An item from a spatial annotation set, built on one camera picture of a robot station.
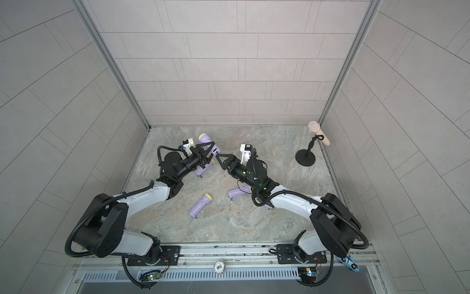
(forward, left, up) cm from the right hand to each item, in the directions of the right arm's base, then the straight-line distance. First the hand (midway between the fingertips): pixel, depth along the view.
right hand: (218, 161), depth 73 cm
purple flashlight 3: (-20, -17, 0) cm, 26 cm away
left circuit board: (-35, +26, -20) cm, 48 cm away
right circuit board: (-37, -32, -25) cm, 55 cm away
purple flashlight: (+10, +6, +4) cm, 12 cm away
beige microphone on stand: (+13, -43, +3) cm, 45 cm away
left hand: (+6, 0, +2) cm, 6 cm away
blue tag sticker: (-35, -47, -22) cm, 63 cm away
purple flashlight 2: (-7, +8, -19) cm, 22 cm away
